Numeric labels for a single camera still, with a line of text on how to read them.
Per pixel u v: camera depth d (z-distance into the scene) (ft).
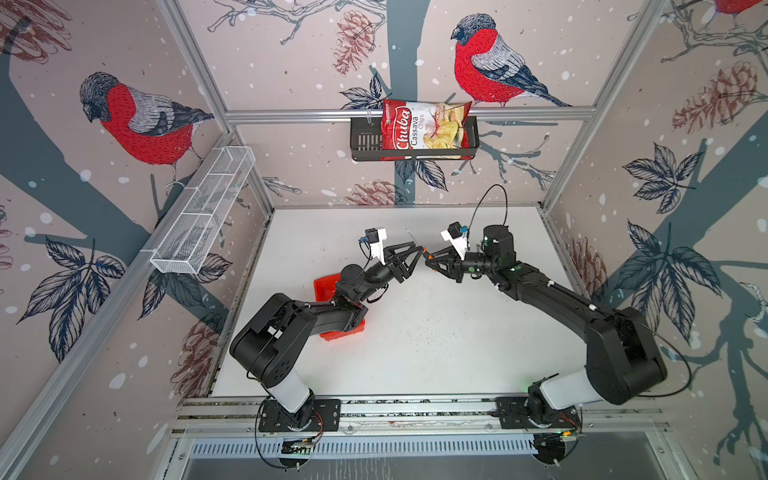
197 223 2.49
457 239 2.33
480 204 4.17
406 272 2.33
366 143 3.11
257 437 2.30
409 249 2.52
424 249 2.55
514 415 2.37
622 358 1.42
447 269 2.48
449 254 2.54
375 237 2.29
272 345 1.50
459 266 2.35
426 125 2.88
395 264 2.26
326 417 2.39
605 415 2.43
